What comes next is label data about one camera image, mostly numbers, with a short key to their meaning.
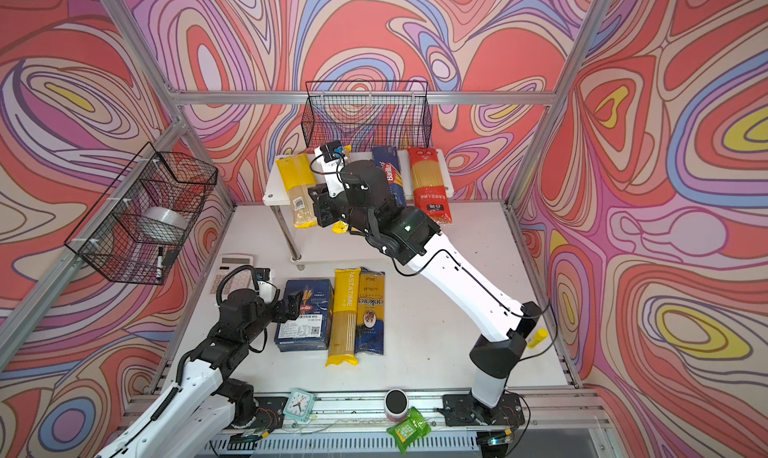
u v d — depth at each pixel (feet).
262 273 2.27
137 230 2.42
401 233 1.41
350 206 1.40
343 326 2.81
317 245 3.27
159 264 2.36
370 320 2.84
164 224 2.30
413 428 2.31
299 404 2.40
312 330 2.63
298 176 2.51
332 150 1.60
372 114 3.16
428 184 2.43
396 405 2.32
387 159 2.61
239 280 3.14
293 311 2.42
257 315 2.11
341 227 1.77
